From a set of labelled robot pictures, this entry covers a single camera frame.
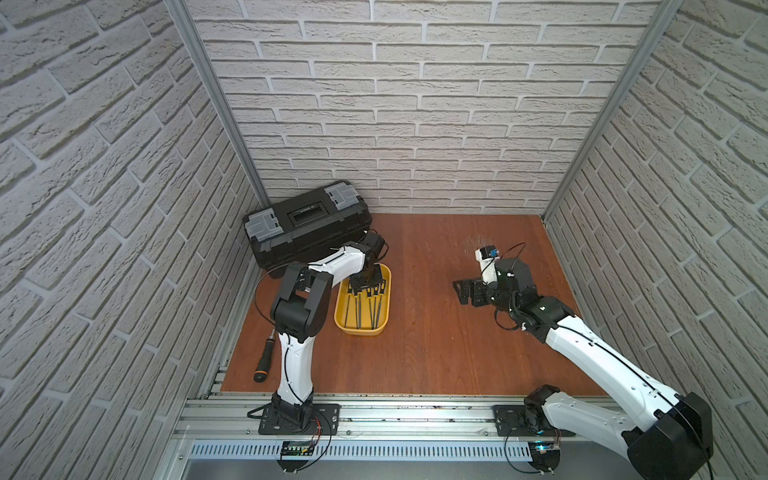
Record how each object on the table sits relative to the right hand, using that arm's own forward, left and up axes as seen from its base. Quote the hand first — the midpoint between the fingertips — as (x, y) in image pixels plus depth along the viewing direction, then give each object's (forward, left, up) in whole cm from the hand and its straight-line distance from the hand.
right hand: (471, 280), depth 80 cm
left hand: (+12, +27, -16) cm, 34 cm away
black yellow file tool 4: (+8, +27, -16) cm, 33 cm away
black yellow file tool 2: (+2, +32, -16) cm, 36 cm away
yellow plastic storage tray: (+1, +30, -17) cm, 35 cm away
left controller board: (-33, +48, -20) cm, 62 cm away
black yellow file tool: (+5, +36, -16) cm, 40 cm away
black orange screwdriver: (-17, +59, -15) cm, 63 cm away
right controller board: (-39, -13, -19) cm, 45 cm away
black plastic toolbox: (+23, +50, 0) cm, 55 cm away
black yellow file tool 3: (+5, +29, -16) cm, 34 cm away
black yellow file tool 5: (+9, +25, -16) cm, 31 cm away
